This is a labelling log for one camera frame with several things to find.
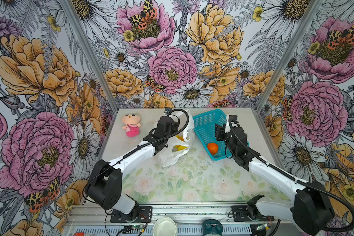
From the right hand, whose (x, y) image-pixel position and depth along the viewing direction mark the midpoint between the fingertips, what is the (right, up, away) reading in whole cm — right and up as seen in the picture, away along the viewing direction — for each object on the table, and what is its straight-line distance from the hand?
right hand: (217, 127), depth 83 cm
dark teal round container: (-7, -42, -19) cm, 47 cm away
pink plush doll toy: (-55, +1, +22) cm, 59 cm away
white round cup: (-28, -49, -8) cm, 57 cm away
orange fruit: (0, -13, +9) cm, 16 cm away
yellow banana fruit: (-21, -10, -8) cm, 24 cm away
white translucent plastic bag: (-26, -16, -2) cm, 30 cm away
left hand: (-25, +2, +4) cm, 25 cm away
